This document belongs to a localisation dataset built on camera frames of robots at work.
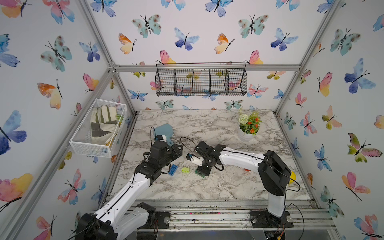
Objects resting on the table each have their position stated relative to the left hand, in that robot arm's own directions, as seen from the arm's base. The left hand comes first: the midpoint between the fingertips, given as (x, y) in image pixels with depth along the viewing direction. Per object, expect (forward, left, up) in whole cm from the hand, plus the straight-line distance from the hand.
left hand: (181, 147), depth 81 cm
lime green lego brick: (-6, -1, -16) cm, 17 cm away
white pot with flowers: (+16, -41, -3) cm, 44 cm away
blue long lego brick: (-6, +6, -16) cm, 18 cm away
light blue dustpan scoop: (+27, +15, -18) cm, 35 cm away
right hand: (-6, -11, -13) cm, 18 cm away
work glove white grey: (+8, +39, +12) cm, 41 cm away
